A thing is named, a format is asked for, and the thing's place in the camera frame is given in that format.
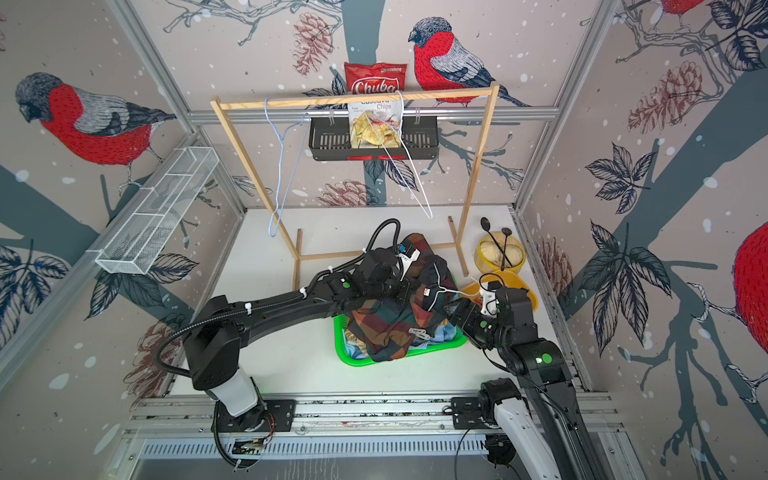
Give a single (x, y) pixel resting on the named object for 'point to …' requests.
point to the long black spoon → (485, 225)
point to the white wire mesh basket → (136, 244)
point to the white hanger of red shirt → (446, 290)
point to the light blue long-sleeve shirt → (444, 333)
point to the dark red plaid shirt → (392, 322)
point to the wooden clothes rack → (294, 246)
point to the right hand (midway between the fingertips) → (447, 310)
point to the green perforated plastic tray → (340, 323)
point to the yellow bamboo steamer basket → (488, 256)
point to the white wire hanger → (291, 150)
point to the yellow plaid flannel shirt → (351, 339)
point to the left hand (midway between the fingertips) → (426, 281)
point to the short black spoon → (505, 231)
